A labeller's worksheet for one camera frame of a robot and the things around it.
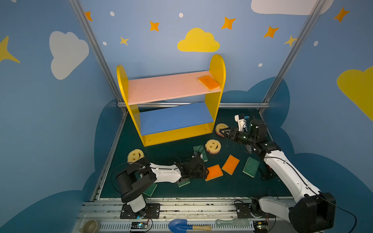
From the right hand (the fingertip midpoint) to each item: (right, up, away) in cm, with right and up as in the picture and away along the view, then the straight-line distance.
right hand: (223, 130), depth 77 cm
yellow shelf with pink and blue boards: (-31, +16, +30) cm, 46 cm away
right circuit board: (+18, -48, -5) cm, 52 cm away
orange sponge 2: (-3, -26, +10) cm, 28 cm away
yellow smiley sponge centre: (-3, -12, +19) cm, 22 cm away
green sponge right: (+21, -24, +13) cm, 34 cm away
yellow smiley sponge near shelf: (+5, +1, +30) cm, 31 cm away
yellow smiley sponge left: (-54, -17, +14) cm, 58 cm away
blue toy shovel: (-23, -47, -7) cm, 53 cm away
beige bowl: (-67, -46, -8) cm, 82 cm away
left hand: (-8, -25, +9) cm, 28 cm away
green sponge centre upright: (-11, -13, +19) cm, 26 cm away
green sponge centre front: (-22, -31, +5) cm, 39 cm away
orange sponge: (+8, -23, +14) cm, 28 cm away
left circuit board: (-44, -47, -6) cm, 65 cm away
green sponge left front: (-40, -34, +2) cm, 53 cm away
